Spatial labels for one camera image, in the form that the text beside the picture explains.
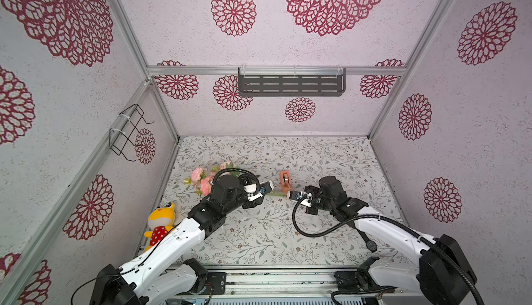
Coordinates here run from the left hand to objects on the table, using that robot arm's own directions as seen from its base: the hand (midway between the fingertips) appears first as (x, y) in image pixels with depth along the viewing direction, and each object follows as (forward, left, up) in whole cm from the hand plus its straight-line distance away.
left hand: (259, 182), depth 76 cm
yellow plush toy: (-9, +39, -13) cm, 42 cm away
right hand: (0, -14, -8) cm, 16 cm away
